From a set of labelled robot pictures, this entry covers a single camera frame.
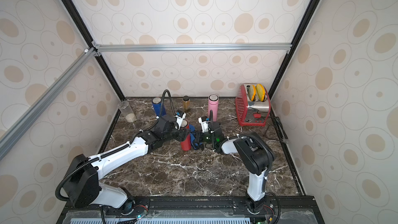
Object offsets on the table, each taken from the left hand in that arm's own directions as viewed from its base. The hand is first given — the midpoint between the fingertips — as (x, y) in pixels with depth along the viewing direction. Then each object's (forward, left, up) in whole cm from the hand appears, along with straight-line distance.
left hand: (189, 127), depth 82 cm
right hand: (0, +1, -10) cm, 10 cm away
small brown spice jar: (+28, +4, -10) cm, 30 cm away
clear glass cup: (+18, +42, -8) cm, 47 cm away
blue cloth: (-5, -3, -10) cm, 12 cm away
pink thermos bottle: (+16, -13, 0) cm, 21 cm away
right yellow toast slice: (+25, -43, +3) cm, 50 cm away
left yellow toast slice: (+26, -38, +2) cm, 46 cm away
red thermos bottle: (-3, +3, -14) cm, 15 cm away
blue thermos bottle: (+16, +20, -3) cm, 25 cm away
